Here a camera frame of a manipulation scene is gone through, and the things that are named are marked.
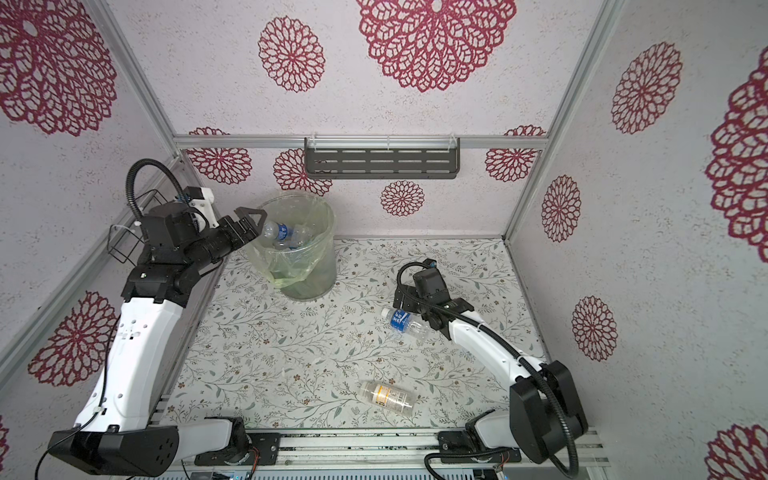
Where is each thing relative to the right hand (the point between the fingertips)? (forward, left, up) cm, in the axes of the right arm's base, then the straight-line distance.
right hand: (408, 290), depth 86 cm
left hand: (+1, +36, +26) cm, 44 cm away
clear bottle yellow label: (-27, +4, -11) cm, 29 cm away
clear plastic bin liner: (+26, +37, +9) cm, 46 cm away
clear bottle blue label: (+17, +38, +5) cm, 42 cm away
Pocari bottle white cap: (-5, +1, -10) cm, 11 cm away
